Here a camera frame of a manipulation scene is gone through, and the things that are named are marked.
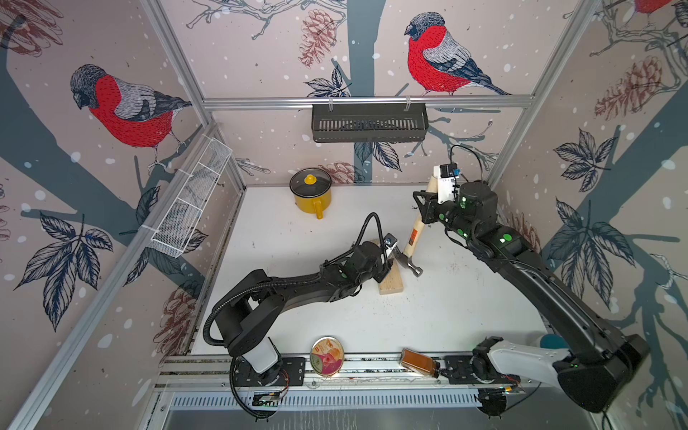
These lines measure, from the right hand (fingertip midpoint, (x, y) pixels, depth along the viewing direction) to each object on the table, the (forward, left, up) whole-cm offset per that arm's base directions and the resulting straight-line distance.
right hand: (417, 189), depth 71 cm
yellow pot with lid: (+25, +36, -26) cm, 51 cm away
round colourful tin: (-35, +24, -32) cm, 53 cm away
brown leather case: (-35, -2, -32) cm, 48 cm away
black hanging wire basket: (+43, +13, -6) cm, 45 cm away
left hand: (-6, +5, -22) cm, 24 cm away
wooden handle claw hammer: (-8, 0, -10) cm, 13 cm away
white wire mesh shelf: (-8, +72, -14) cm, 74 cm away
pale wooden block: (-12, +4, -33) cm, 35 cm away
